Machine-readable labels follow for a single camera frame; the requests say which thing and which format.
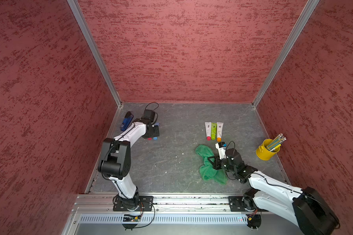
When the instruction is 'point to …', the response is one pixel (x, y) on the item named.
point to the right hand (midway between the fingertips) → (208, 161)
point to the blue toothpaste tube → (155, 138)
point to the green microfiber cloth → (209, 173)
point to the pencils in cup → (276, 143)
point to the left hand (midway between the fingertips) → (154, 135)
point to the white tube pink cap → (208, 125)
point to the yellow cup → (263, 153)
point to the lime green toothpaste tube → (214, 130)
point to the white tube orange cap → (219, 128)
